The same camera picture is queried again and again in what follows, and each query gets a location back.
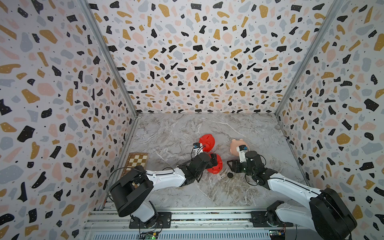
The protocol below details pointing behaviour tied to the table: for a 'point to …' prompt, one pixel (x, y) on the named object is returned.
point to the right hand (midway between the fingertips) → (231, 162)
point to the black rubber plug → (230, 175)
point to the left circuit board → (148, 235)
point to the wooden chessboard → (135, 159)
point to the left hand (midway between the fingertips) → (213, 156)
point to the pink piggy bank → (234, 144)
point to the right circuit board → (277, 234)
